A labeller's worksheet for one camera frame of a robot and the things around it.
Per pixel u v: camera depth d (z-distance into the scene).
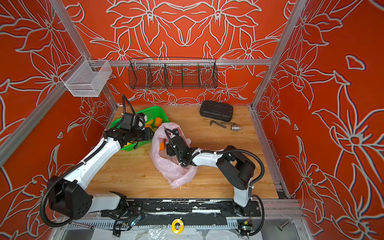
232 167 0.48
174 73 0.97
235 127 1.02
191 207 0.74
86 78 0.92
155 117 1.05
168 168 0.78
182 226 0.67
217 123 1.07
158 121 1.02
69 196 0.39
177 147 0.67
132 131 0.62
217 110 1.08
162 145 0.88
